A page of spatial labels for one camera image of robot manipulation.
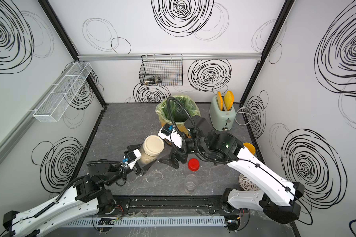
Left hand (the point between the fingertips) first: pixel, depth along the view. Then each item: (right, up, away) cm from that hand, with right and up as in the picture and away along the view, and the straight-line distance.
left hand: (149, 150), depth 63 cm
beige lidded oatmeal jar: (+3, +3, -5) cm, 6 cm away
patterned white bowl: (+50, -23, +18) cm, 58 cm away
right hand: (+7, +2, -6) cm, 10 cm away
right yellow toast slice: (+45, +25, +33) cm, 61 cm away
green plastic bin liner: (+13, +16, +33) cm, 39 cm away
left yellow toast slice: (+39, +25, +31) cm, 56 cm away
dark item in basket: (-3, +36, +25) cm, 43 cm away
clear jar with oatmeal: (+19, -23, +19) cm, 35 cm away
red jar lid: (+22, -16, +28) cm, 39 cm away
